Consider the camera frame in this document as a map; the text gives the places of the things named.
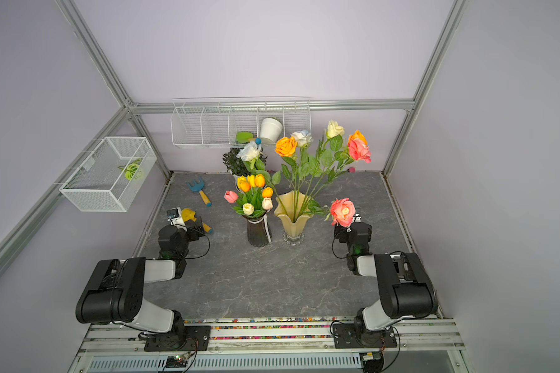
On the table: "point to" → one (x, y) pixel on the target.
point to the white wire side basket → (113, 176)
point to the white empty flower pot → (271, 129)
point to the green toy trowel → (243, 137)
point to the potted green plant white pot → (236, 166)
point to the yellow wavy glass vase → (293, 210)
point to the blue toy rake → (197, 186)
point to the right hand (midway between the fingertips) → (350, 220)
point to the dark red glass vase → (257, 231)
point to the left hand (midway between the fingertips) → (190, 219)
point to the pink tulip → (231, 196)
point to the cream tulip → (248, 208)
